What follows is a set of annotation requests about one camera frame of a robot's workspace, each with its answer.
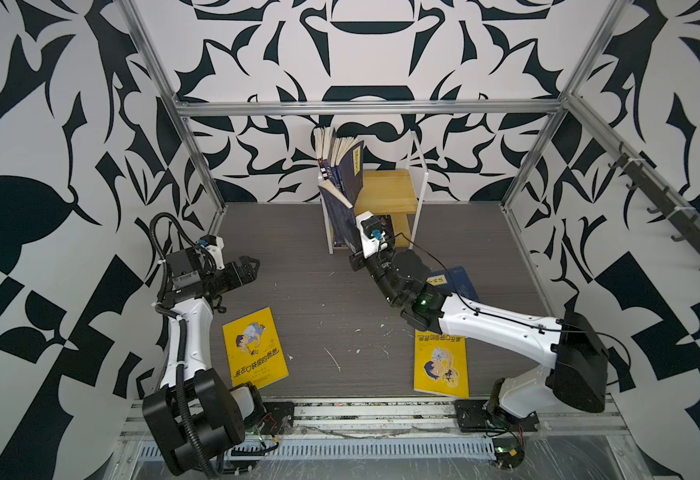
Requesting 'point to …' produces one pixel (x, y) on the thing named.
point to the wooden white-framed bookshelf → (399, 192)
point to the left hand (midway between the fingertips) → (242, 263)
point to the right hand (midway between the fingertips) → (357, 219)
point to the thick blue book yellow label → (336, 177)
